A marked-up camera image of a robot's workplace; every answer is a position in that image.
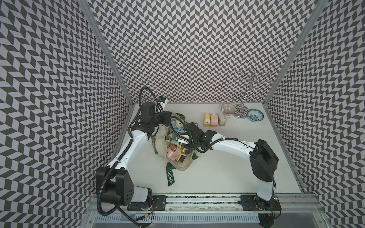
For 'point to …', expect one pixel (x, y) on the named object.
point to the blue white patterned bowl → (254, 115)
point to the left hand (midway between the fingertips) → (170, 113)
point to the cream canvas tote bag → (170, 141)
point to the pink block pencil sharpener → (173, 152)
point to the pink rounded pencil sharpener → (214, 122)
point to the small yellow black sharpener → (182, 156)
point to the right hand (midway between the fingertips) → (188, 137)
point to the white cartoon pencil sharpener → (222, 119)
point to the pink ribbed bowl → (229, 109)
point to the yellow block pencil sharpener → (206, 121)
